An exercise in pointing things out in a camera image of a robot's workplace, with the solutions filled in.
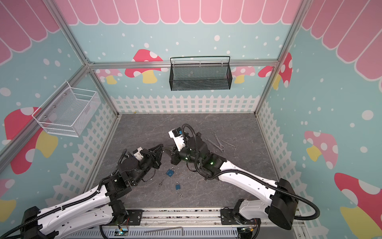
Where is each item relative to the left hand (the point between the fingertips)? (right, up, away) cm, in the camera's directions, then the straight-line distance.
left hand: (165, 146), depth 69 cm
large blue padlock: (-1, -18, +20) cm, 27 cm away
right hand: (-1, -1, -3) cm, 4 cm away
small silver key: (-6, -24, +16) cm, 29 cm away
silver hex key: (+38, -3, +33) cm, 51 cm away
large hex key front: (0, -40, +2) cm, 40 cm away
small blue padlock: (+4, -25, +16) cm, 30 cm away
